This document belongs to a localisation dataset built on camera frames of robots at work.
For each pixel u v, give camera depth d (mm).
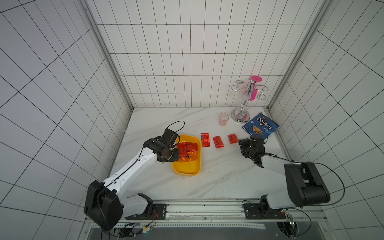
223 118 1086
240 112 978
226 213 727
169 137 621
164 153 576
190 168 847
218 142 981
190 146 900
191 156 874
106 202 383
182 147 893
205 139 995
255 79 997
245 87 944
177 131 743
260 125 1067
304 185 440
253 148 738
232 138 972
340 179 443
